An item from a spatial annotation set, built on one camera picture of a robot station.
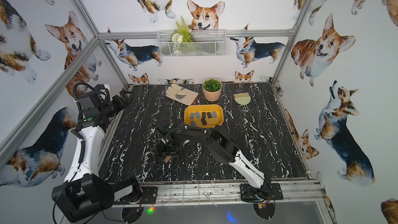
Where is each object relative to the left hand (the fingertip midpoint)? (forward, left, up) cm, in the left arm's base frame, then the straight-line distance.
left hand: (131, 93), depth 77 cm
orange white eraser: (-23, -15, -29) cm, 40 cm away
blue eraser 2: (+6, -31, -30) cm, 43 cm away
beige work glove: (+24, -19, -29) cm, 42 cm away
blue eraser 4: (+5, -42, -29) cm, 51 cm away
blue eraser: (+5, -27, -30) cm, 41 cm away
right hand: (-25, -13, -26) cm, 38 cm away
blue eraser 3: (-1, -29, -29) cm, 41 cm away
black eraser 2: (+5, -39, -29) cm, 49 cm away
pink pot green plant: (+19, -41, -19) cm, 49 cm away
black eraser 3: (0, -35, -29) cm, 46 cm away
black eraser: (+5, -35, -29) cm, 46 cm away
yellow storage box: (-1, -40, -29) cm, 50 cm away
